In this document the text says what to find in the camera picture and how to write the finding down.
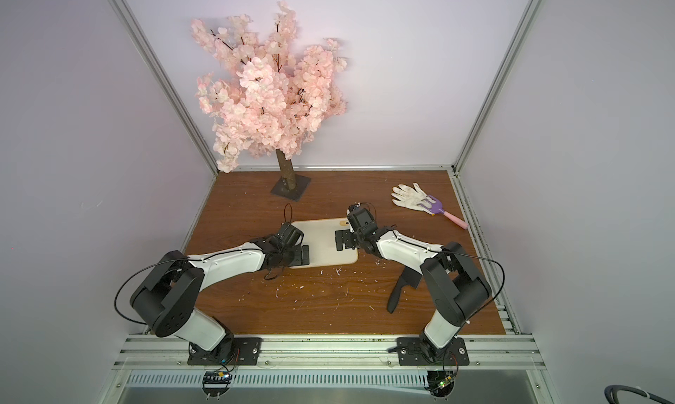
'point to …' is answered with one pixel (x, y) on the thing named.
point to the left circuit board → (216, 383)
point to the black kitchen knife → (408, 277)
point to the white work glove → (414, 198)
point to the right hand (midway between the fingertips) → (351, 230)
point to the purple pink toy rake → (437, 207)
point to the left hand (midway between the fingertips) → (300, 256)
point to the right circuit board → (440, 384)
